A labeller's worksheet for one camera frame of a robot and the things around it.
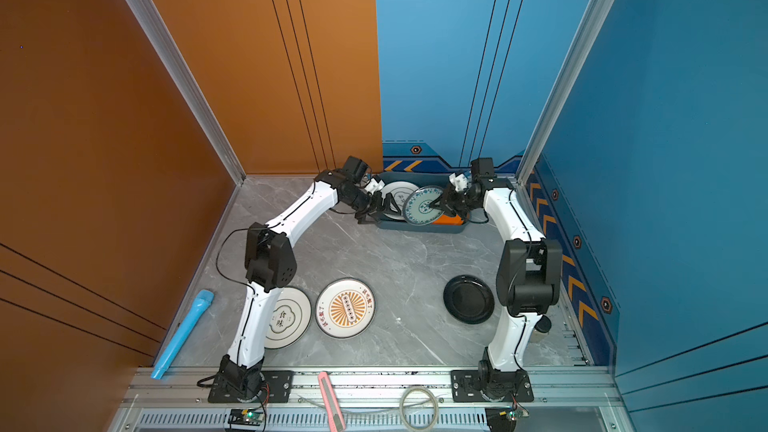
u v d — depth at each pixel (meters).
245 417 0.71
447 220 0.83
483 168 0.74
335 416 0.69
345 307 0.87
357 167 0.80
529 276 0.50
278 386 0.74
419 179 1.17
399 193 1.11
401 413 0.69
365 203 0.83
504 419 0.71
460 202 0.78
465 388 0.73
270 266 0.59
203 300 0.85
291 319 0.85
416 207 0.91
